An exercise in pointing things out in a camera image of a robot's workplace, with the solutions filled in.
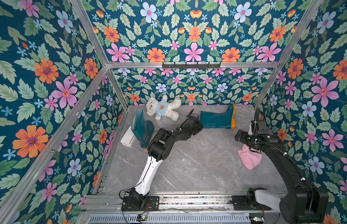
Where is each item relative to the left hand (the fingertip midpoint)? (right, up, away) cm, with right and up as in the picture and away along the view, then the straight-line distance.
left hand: (205, 123), depth 104 cm
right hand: (+21, -7, -21) cm, 30 cm away
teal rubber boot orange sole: (-42, -3, -20) cm, 46 cm away
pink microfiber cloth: (+25, -22, -17) cm, 38 cm away
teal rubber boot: (+15, +3, +1) cm, 15 cm away
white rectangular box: (-55, -10, -9) cm, 57 cm away
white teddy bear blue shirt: (-33, +12, +4) cm, 35 cm away
